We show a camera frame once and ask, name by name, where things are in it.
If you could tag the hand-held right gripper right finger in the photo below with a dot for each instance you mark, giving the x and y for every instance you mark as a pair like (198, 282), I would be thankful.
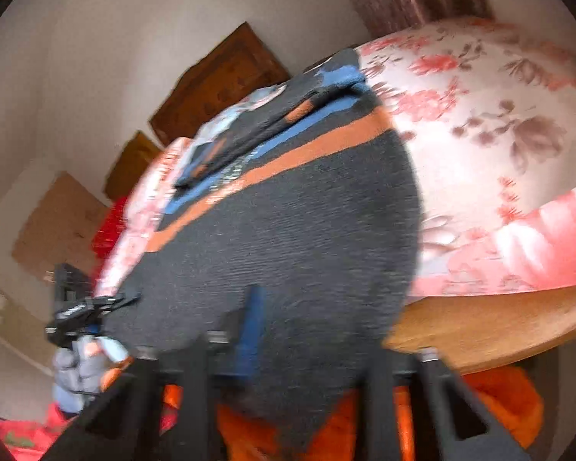
(379, 394)

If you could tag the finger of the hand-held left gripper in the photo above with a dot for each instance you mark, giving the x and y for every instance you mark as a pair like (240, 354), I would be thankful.
(120, 301)

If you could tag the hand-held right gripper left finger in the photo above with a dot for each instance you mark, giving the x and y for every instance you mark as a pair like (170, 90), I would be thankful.
(250, 331)

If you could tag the dark striped knit sweater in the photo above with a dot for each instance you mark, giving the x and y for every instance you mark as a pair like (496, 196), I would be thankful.
(278, 249)

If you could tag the person's left hand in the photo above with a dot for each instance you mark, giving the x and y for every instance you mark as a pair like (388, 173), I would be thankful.
(77, 369)

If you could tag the red floral blanket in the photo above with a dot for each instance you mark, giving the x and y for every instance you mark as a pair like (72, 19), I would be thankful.
(108, 235)

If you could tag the flat cardboard box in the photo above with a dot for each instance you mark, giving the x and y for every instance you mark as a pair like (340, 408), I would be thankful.
(57, 225)

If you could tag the orange fleece blanket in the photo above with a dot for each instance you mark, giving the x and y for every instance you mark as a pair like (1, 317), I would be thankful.
(509, 394)

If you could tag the red cloth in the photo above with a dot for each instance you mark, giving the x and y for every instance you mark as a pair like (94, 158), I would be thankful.
(24, 434)

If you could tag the small wooden headboard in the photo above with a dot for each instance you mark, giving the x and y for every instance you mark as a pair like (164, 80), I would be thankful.
(132, 163)

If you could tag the light blue floral pillow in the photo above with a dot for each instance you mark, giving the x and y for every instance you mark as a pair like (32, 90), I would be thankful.
(230, 115)

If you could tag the large wooden headboard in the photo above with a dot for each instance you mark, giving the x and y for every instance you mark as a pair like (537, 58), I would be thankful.
(221, 81)

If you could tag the floral pink bed sheet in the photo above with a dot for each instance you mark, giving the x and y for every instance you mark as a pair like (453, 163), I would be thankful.
(485, 105)

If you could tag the wooden bed frame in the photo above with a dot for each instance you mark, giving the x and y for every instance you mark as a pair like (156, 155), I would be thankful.
(485, 326)

